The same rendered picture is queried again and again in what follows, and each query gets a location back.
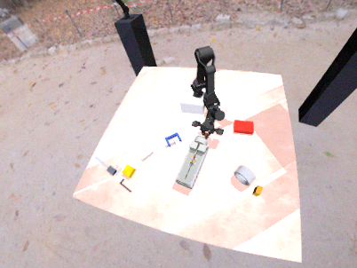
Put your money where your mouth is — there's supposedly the red rectangular block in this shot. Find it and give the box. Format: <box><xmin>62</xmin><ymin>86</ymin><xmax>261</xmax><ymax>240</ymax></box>
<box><xmin>234</xmin><ymin>120</ymin><xmax>254</xmax><ymax>135</ymax></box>

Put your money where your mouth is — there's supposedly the small orange block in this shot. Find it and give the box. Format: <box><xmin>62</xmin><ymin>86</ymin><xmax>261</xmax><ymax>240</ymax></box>
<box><xmin>253</xmin><ymin>185</ymin><xmax>263</xmax><ymax>196</ymax></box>

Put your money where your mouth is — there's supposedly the yellow block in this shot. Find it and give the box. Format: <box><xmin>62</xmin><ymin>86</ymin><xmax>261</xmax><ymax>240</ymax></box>
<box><xmin>122</xmin><ymin>164</ymin><xmax>135</xmax><ymax>177</ymax></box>

